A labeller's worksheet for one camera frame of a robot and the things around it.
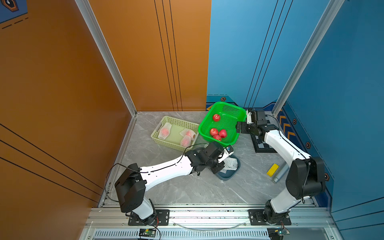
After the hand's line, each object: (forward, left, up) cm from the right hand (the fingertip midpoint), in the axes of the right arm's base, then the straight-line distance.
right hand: (243, 125), depth 91 cm
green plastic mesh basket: (+22, +4, -14) cm, 26 cm away
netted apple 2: (-1, +35, -10) cm, 36 cm away
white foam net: (-26, +12, 0) cm, 28 cm away
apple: (+2, +11, -11) cm, 16 cm away
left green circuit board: (-53, +53, -19) cm, 77 cm away
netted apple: (+4, +51, -10) cm, 52 cm away
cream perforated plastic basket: (+5, +43, -14) cm, 46 cm away
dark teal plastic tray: (-27, +10, -10) cm, 31 cm away
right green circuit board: (-52, -9, -18) cm, 56 cm away
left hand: (-22, +15, -1) cm, 26 cm away
